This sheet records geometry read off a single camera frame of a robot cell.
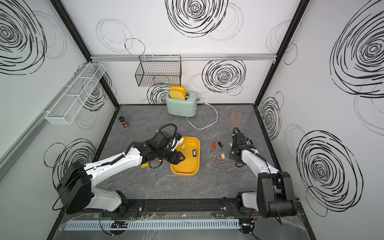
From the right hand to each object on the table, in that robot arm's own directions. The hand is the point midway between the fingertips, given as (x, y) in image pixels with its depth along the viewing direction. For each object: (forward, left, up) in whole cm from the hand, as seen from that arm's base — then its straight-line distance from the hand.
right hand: (238, 156), depth 89 cm
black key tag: (+3, +26, -3) cm, 27 cm away
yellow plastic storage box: (+7, +29, -3) cm, 30 cm away
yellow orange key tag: (+1, +9, -2) cm, 9 cm away
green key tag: (+11, +2, -4) cm, 12 cm away
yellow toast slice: (+36, +39, +19) cm, 56 cm away
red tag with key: (+9, +14, -2) cm, 17 cm away
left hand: (-5, +33, +8) cm, 34 cm away
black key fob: (+10, +10, -3) cm, 14 cm away
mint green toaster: (+37, +33, +4) cm, 50 cm away
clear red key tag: (+1, +14, -2) cm, 14 cm away
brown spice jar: (+21, +75, +4) cm, 78 cm away
